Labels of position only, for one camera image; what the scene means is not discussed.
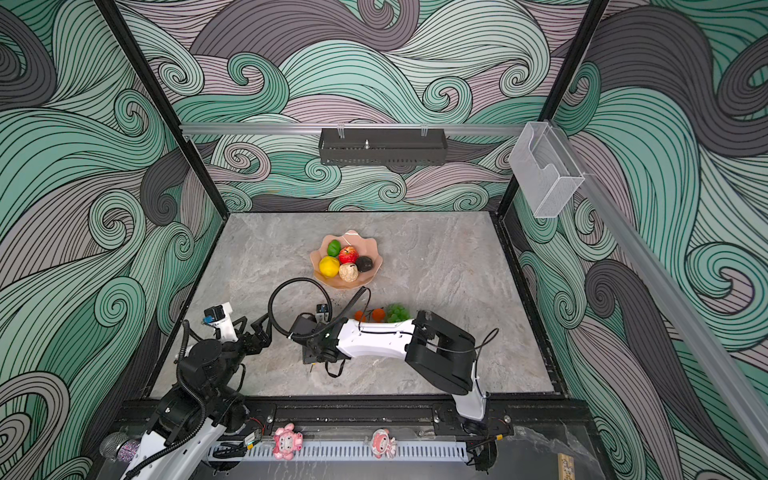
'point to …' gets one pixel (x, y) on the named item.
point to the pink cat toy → (287, 442)
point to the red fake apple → (348, 255)
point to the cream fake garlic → (348, 272)
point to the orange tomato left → (359, 316)
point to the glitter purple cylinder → (118, 447)
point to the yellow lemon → (329, 266)
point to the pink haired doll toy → (383, 444)
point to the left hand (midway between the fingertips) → (260, 314)
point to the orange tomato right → (378, 315)
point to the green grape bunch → (397, 313)
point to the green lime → (334, 248)
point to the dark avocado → (364, 263)
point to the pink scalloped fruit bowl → (365, 247)
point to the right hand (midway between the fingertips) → (314, 354)
